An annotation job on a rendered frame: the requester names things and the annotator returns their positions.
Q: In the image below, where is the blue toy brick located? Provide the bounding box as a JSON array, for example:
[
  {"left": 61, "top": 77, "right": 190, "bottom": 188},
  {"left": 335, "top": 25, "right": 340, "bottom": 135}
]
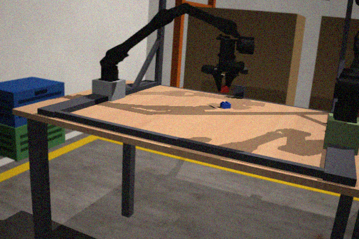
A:
[{"left": 220, "top": 101, "right": 231, "bottom": 109}]

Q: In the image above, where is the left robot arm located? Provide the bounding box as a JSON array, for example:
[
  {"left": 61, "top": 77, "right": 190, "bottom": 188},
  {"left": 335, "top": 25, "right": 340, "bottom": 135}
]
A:
[{"left": 333, "top": 31, "right": 359, "bottom": 123}]

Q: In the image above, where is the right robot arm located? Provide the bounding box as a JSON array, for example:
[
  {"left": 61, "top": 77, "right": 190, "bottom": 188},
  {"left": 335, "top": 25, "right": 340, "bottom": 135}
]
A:
[{"left": 98, "top": 3, "right": 255, "bottom": 82}]

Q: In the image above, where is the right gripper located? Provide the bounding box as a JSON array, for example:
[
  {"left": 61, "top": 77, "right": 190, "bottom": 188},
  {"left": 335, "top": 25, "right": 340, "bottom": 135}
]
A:
[{"left": 202, "top": 51, "right": 248, "bottom": 91}]

